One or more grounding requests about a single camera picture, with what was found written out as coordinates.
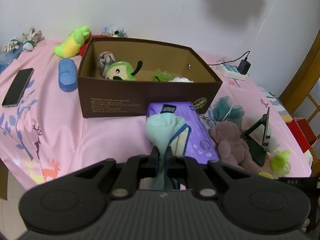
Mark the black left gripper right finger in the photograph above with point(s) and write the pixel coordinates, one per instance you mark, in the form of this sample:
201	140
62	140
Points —
187	171

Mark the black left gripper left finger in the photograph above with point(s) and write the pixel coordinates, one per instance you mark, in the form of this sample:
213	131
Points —
134	170

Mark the light blue cloth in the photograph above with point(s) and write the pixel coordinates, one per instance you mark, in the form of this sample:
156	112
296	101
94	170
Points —
163	130

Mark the white fluffy towel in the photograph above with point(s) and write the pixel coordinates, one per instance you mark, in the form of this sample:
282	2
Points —
181	79

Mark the green knitted cloth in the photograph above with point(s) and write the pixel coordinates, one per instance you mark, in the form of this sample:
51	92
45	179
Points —
160	76

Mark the grey striped sock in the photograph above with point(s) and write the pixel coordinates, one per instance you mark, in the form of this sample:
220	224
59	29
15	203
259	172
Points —
105	59

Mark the purple tissue pack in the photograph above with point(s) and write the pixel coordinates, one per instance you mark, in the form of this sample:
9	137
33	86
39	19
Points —
199	144

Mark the lime green mesh sponge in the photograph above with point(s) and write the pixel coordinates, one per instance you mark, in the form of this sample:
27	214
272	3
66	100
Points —
280	164

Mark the red box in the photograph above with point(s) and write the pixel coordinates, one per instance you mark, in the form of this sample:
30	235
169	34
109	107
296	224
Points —
303	133

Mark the mauve teddy bear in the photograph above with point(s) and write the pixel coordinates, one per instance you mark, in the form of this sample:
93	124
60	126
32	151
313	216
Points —
232	149

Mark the black tablet stand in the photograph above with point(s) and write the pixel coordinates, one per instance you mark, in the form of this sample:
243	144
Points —
257	139

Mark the brown cardboard box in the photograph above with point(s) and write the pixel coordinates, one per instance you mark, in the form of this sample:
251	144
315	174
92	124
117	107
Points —
102	98

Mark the green pea plush toy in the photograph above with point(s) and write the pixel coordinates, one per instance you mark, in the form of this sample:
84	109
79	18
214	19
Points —
123	71

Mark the white power strip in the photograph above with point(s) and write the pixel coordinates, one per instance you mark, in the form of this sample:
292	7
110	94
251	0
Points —
231	71

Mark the blue glasses case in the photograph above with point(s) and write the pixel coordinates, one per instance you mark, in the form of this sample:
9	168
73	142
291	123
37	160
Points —
67	75

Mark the black power adapter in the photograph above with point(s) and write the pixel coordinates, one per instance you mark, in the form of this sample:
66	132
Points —
244	67

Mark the red plush toy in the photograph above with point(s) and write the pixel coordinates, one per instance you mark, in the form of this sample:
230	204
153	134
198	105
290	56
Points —
83	48

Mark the green yellow dinosaur plush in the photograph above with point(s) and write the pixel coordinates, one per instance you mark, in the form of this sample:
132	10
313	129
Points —
73	43

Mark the white green panda plush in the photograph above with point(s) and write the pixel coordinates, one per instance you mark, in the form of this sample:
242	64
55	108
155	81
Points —
113	31

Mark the black smartphone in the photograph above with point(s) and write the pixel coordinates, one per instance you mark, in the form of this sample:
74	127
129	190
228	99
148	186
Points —
17	88

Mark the white rabbit plush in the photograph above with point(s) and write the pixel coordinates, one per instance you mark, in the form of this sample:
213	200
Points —
30	39
13	44

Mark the wooden bed frame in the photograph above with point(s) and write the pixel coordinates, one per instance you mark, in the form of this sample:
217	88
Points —
301	98

